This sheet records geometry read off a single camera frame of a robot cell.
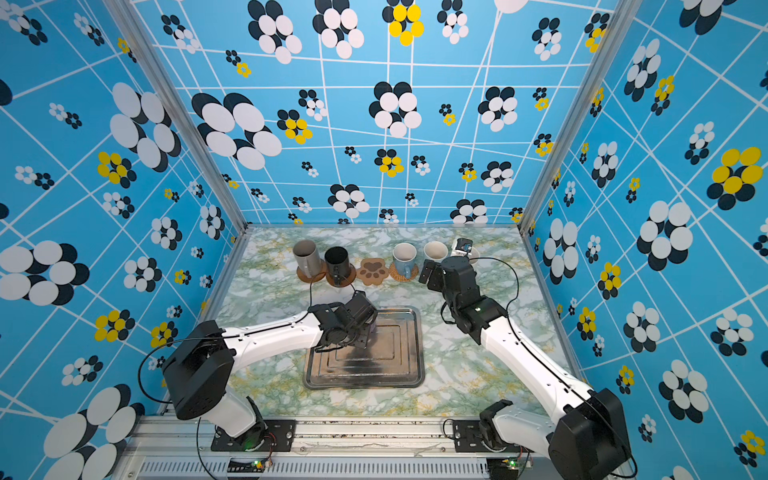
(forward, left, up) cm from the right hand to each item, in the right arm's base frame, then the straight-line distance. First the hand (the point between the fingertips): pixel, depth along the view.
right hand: (442, 265), depth 81 cm
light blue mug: (+16, +10, -15) cm, 24 cm away
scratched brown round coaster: (+8, +31, -20) cm, 37 cm away
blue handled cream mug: (+16, 0, -12) cm, 20 cm away
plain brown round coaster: (+8, +42, -19) cm, 47 cm away
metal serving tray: (-17, +14, -22) cm, 31 cm away
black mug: (+10, +32, -13) cm, 36 cm away
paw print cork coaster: (+13, +21, -21) cm, 32 cm away
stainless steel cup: (+11, +42, -10) cm, 44 cm away
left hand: (-12, +22, -17) cm, 30 cm away
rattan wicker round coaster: (+11, +13, -21) cm, 27 cm away
